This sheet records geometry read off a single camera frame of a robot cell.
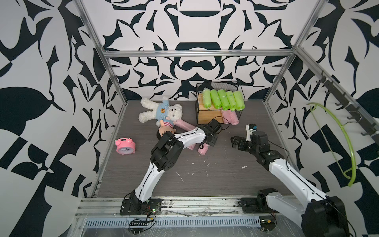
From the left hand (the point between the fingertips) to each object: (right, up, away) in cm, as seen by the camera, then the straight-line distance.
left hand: (210, 136), depth 98 cm
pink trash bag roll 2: (-5, -8, -7) cm, 12 cm away
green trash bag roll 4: (+3, +24, -5) cm, 25 cm away
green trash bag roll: (+17, +23, -6) cm, 29 cm away
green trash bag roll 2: (+12, +23, -6) cm, 27 cm away
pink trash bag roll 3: (+13, +14, +8) cm, 20 cm away
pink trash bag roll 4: (+18, +10, +4) cm, 21 cm away
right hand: (+14, +1, -13) cm, 19 cm away
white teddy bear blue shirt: (-34, +17, +4) cm, 38 cm away
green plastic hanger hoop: (+49, -12, -41) cm, 65 cm away
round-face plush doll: (-28, +7, -2) cm, 29 cm away
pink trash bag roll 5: (-17, +7, +3) cm, 19 cm away
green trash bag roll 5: (-3, +25, -4) cm, 25 cm away
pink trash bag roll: (-12, -6, -6) cm, 15 cm away
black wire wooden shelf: (-3, +13, +7) cm, 15 cm away
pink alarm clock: (-50, -4, -12) cm, 52 cm away
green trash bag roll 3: (+8, +23, -5) cm, 25 cm away
